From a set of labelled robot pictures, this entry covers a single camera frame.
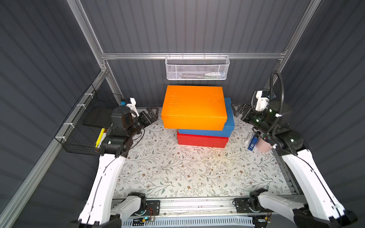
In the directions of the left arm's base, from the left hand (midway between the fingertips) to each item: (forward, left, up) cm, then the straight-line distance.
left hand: (154, 112), depth 65 cm
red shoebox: (+4, -14, -29) cm, 33 cm away
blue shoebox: (+1, -38, -16) cm, 41 cm away
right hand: (0, -39, +4) cm, 39 cm away
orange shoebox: (+7, -19, -5) cm, 21 cm away
